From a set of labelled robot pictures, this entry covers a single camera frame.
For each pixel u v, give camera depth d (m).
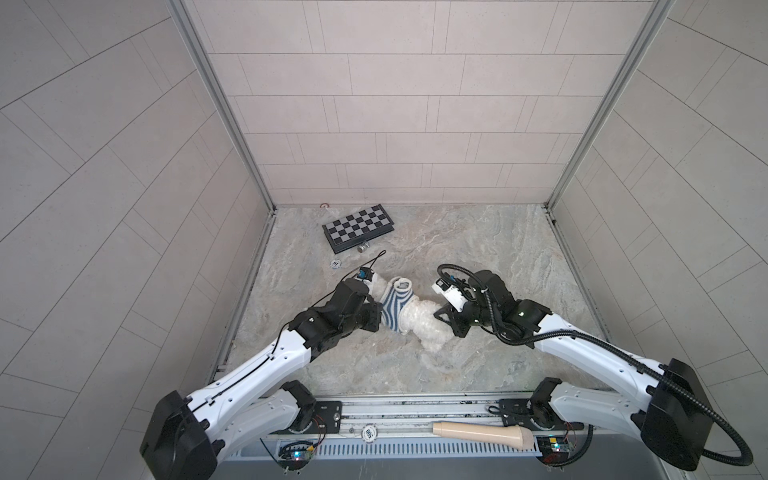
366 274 0.68
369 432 0.69
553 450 0.68
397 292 0.76
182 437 0.37
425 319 0.75
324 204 1.19
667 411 0.38
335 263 1.00
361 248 1.02
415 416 0.73
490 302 0.58
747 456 0.36
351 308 0.59
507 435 0.66
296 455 0.65
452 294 0.68
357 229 1.05
